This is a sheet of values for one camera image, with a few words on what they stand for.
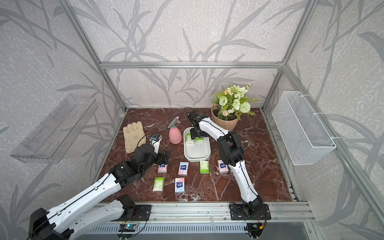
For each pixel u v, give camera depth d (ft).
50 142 2.14
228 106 2.83
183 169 2.83
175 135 3.09
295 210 2.49
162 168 2.83
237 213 2.38
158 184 2.64
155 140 2.14
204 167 2.84
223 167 2.84
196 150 3.18
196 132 2.85
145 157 1.84
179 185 2.64
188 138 3.24
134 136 3.42
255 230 2.32
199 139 3.22
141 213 2.39
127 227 2.32
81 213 1.44
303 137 1.96
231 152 1.96
